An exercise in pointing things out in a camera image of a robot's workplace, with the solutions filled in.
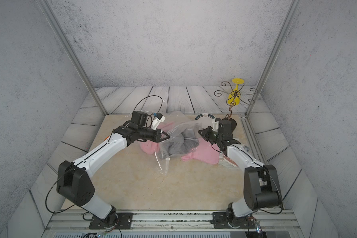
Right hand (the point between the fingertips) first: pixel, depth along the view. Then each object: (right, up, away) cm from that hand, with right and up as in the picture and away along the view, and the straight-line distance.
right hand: (198, 130), depth 86 cm
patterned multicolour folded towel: (+18, -19, +7) cm, 27 cm away
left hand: (-15, -3, -7) cm, 17 cm away
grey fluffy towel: (-9, -5, -2) cm, 10 cm away
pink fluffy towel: (+4, -13, +6) cm, 15 cm away
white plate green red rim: (+9, +9, +34) cm, 36 cm away
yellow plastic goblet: (+22, +20, +3) cm, 30 cm away
